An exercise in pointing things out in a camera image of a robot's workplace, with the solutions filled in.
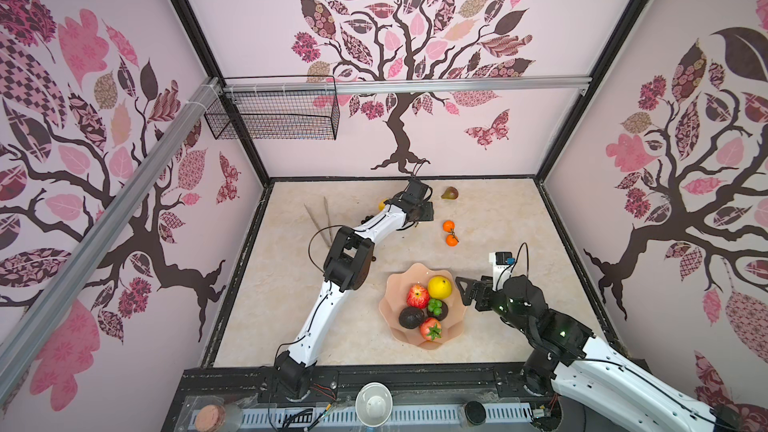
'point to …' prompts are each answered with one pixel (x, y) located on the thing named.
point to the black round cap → (475, 412)
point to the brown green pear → (450, 193)
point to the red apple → (418, 296)
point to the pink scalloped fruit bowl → (395, 299)
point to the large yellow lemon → (439, 287)
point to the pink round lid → (210, 418)
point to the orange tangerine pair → (449, 227)
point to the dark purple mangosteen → (437, 309)
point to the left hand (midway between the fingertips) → (425, 212)
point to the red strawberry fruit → (431, 329)
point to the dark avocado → (411, 317)
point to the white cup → (374, 404)
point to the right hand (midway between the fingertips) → (468, 277)
